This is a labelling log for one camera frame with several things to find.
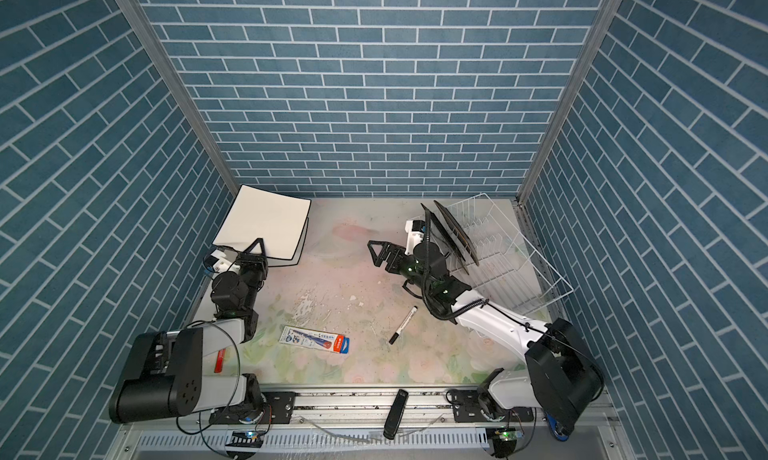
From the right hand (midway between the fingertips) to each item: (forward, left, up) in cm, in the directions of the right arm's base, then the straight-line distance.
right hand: (375, 244), depth 78 cm
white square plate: (+10, +31, -4) cm, 33 cm away
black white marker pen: (-12, -8, -23) cm, 27 cm away
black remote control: (-34, -8, -22) cm, 42 cm away
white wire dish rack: (+8, -44, -25) cm, 51 cm away
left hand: (+2, +31, -2) cm, 31 cm away
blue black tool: (-34, -47, -24) cm, 63 cm away
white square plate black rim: (-4, +29, -6) cm, 30 cm away
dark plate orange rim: (+10, -23, -4) cm, 25 cm away
